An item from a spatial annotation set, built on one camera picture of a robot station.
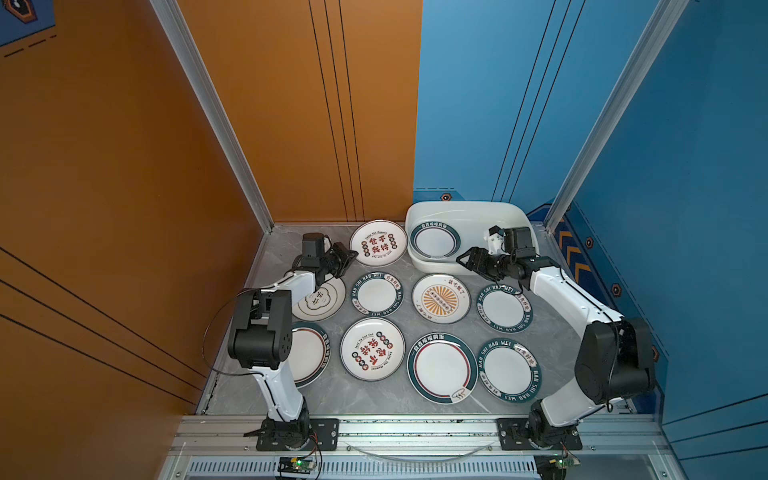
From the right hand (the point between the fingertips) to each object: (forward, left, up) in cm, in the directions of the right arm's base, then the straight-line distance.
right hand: (462, 262), depth 88 cm
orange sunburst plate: (-3, +5, -15) cm, 16 cm away
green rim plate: (+24, +5, -16) cm, 29 cm away
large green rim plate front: (-26, +7, -15) cm, 31 cm away
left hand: (+9, +32, -2) cm, 33 cm away
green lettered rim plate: (-1, +26, -15) cm, 31 cm away
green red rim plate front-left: (-21, +46, -17) cm, 53 cm away
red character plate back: (+12, +25, -4) cm, 28 cm away
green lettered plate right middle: (-7, -14, -15) cm, 22 cm away
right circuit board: (-48, -17, -18) cm, 54 cm away
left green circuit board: (-48, +44, -17) cm, 67 cm away
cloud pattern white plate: (-4, +43, -15) cm, 45 cm away
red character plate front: (-20, +27, -15) cm, 37 cm away
